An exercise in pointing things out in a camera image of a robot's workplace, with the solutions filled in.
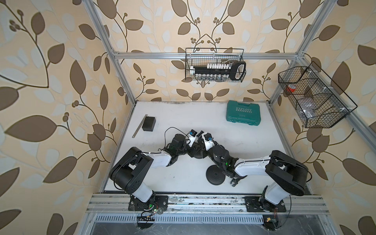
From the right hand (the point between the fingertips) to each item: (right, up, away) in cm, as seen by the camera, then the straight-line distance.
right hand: (199, 140), depth 84 cm
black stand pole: (+20, -21, -5) cm, 29 cm away
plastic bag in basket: (+55, +18, -11) cm, 59 cm away
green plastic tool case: (+37, +16, +23) cm, 46 cm away
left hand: (-1, -2, +4) cm, 4 cm away
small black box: (-36, +8, +21) cm, 42 cm away
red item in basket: (+55, +31, +3) cm, 64 cm away
